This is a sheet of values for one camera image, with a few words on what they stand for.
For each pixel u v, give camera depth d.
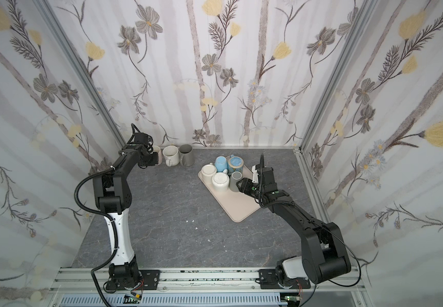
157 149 1.04
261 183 0.68
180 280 0.76
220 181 0.96
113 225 0.61
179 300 0.70
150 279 0.73
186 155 1.07
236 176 0.96
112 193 0.59
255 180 0.78
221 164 1.01
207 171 1.01
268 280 0.73
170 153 1.10
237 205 0.96
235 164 0.99
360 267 0.40
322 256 0.42
